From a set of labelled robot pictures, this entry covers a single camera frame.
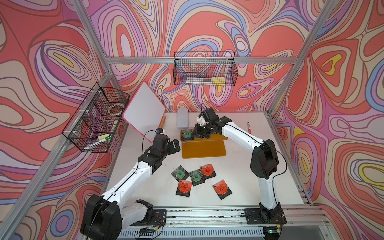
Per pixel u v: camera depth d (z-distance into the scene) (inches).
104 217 15.4
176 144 29.6
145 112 29.0
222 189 32.3
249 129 42.9
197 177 34.0
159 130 28.9
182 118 45.6
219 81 32.3
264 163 20.3
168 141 27.6
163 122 42.7
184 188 32.5
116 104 34.7
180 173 34.7
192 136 34.6
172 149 29.5
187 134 34.8
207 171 34.9
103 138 28.3
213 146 39.9
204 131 30.4
